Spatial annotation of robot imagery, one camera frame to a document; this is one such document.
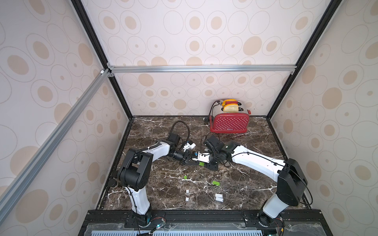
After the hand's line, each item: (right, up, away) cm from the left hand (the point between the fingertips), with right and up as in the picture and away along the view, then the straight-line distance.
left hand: (199, 163), depth 80 cm
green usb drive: (+10, -13, +6) cm, 17 cm away
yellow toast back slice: (+18, +37, +20) cm, 46 cm away
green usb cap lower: (-8, -10, +8) cm, 15 cm away
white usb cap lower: (-7, -20, 0) cm, 21 cm away
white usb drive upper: (+11, -18, +2) cm, 21 cm away
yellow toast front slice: (+22, +33, +17) cm, 43 cm away
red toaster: (+16, +23, +20) cm, 35 cm away
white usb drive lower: (+11, -20, 0) cm, 23 cm away
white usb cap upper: (-7, -17, +3) cm, 18 cm away
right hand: (+3, -2, +3) cm, 5 cm away
